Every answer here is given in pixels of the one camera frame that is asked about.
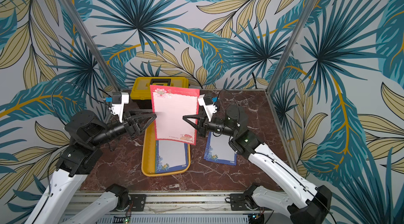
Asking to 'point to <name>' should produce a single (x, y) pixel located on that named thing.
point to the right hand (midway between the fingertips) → (184, 117)
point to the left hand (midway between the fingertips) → (152, 117)
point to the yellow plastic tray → (148, 164)
